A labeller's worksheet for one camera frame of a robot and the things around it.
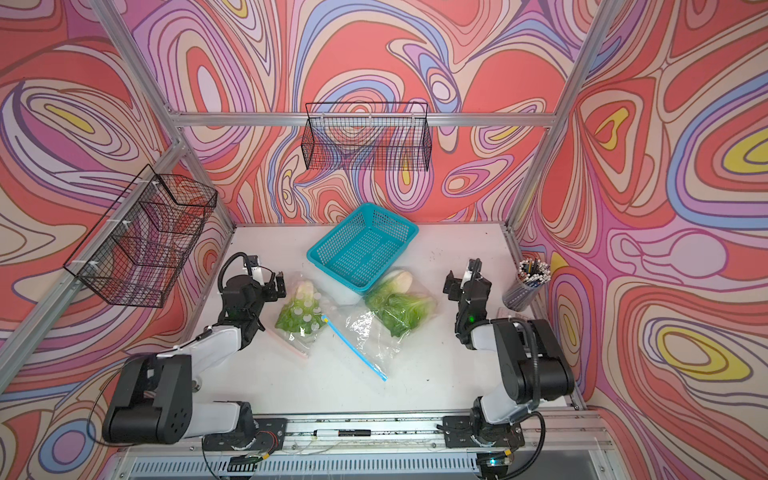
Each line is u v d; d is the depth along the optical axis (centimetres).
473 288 73
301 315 86
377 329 83
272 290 82
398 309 84
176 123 89
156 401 43
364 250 112
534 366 42
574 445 74
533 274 83
